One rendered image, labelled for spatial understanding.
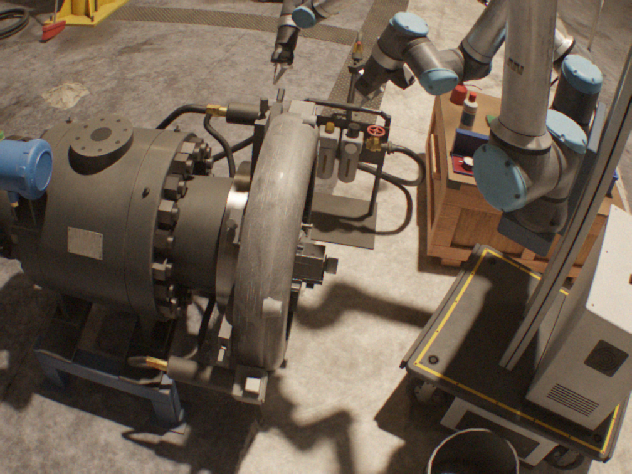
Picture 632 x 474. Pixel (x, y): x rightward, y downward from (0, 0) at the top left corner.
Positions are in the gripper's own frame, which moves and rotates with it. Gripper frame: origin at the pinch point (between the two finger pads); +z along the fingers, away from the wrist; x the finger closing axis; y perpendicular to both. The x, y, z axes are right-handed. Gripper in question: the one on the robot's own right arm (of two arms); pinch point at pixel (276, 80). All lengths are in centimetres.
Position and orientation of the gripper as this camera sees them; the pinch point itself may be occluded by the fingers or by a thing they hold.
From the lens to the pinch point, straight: 212.6
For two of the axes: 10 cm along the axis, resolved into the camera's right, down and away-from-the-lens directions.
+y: 2.4, -0.6, -9.7
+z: -1.6, 9.8, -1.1
